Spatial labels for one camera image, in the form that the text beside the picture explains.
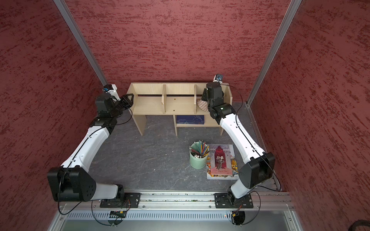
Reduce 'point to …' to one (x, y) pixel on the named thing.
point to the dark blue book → (190, 119)
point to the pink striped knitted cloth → (203, 105)
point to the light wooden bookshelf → (182, 100)
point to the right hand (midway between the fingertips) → (209, 91)
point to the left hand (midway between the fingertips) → (132, 98)
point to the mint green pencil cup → (197, 163)
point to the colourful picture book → (221, 163)
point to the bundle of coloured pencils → (199, 149)
